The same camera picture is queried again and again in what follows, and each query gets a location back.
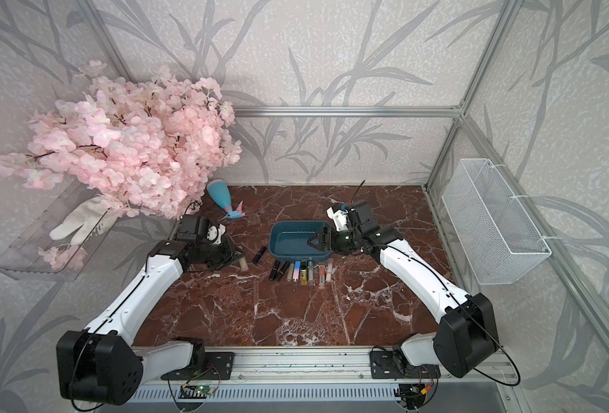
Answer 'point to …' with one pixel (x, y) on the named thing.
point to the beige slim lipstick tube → (290, 272)
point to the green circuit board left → (196, 391)
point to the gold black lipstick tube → (304, 265)
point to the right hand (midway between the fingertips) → (315, 243)
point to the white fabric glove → (92, 218)
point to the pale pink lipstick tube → (329, 269)
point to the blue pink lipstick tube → (296, 276)
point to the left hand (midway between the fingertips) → (245, 253)
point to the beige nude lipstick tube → (243, 264)
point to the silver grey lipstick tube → (310, 271)
